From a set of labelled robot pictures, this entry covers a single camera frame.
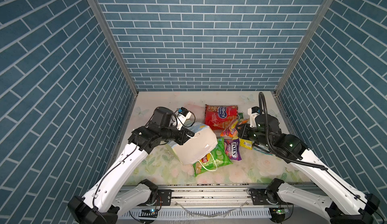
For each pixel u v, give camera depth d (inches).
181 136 23.3
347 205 15.2
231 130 28.4
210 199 29.7
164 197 29.0
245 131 23.7
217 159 31.1
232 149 34.1
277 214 28.2
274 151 18.8
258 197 29.0
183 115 23.9
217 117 38.0
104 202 14.7
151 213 28.4
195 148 30.6
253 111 24.4
